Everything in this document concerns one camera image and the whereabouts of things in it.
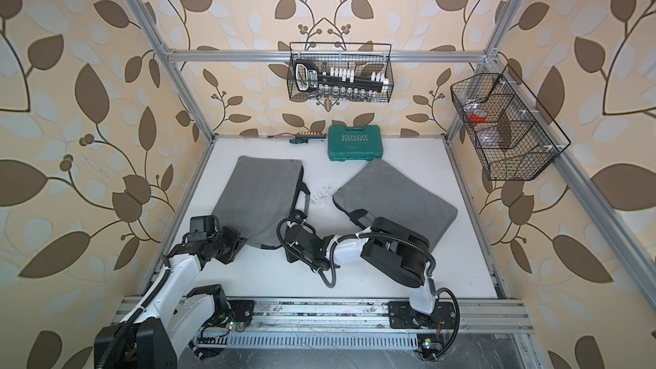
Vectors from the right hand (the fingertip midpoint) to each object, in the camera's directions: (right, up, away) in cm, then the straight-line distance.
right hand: (288, 244), depth 89 cm
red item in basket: (+62, +43, -7) cm, 76 cm away
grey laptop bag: (-13, +15, +8) cm, 21 cm away
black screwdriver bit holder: (+2, +41, +31) cm, 51 cm away
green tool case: (+25, +37, +23) cm, 50 cm away
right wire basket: (+69, +36, -16) cm, 79 cm away
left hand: (-15, +4, -3) cm, 16 cm away
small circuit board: (+43, -23, -19) cm, 53 cm away
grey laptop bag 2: (+37, +17, +10) cm, 42 cm away
